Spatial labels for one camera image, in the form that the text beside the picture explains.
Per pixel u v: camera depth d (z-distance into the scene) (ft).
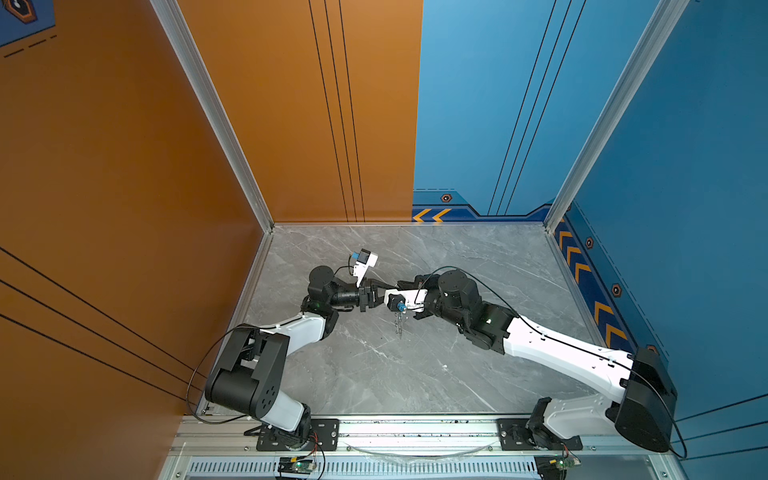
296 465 2.32
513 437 2.38
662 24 2.34
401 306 1.94
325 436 2.43
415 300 1.97
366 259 2.34
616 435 1.48
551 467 2.32
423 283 2.10
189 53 2.47
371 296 2.34
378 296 2.35
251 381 1.46
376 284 2.41
